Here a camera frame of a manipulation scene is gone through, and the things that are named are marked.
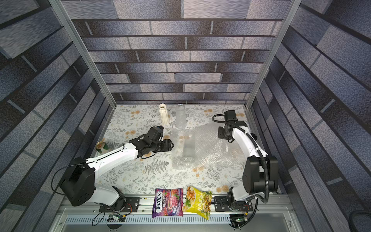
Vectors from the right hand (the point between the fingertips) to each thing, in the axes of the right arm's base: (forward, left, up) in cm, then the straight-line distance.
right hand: (223, 134), depth 89 cm
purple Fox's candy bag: (-37, +32, -8) cm, 50 cm away
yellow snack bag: (-37, +17, -7) cm, 41 cm away
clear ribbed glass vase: (-5, +22, -8) cm, 24 cm away
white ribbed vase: (+14, +40, +2) cm, 43 cm away
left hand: (-9, +32, 0) cm, 33 cm away
